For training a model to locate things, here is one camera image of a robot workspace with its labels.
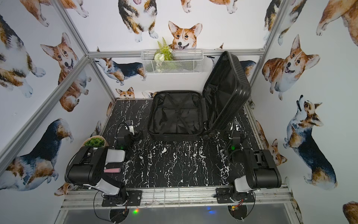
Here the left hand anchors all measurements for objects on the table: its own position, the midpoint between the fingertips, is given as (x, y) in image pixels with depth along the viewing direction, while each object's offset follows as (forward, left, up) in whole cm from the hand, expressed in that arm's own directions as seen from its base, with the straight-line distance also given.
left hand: (135, 125), depth 94 cm
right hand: (-4, -64, +1) cm, 64 cm away
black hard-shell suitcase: (+12, -36, -6) cm, 38 cm away
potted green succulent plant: (-13, +20, +3) cm, 24 cm away
